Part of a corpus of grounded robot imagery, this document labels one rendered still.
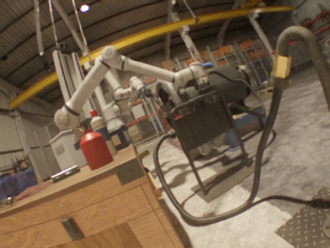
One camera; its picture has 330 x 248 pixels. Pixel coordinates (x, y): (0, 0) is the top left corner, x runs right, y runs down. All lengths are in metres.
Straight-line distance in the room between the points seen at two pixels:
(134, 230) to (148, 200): 0.08
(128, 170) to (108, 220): 0.13
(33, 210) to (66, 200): 0.11
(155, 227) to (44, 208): 0.27
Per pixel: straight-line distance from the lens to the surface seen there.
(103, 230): 0.46
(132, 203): 0.40
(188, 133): 0.99
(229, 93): 1.87
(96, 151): 0.49
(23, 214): 0.51
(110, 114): 1.85
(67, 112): 1.36
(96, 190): 0.39
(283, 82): 0.49
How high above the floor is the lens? 0.51
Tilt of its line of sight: level
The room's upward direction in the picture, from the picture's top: 24 degrees counter-clockwise
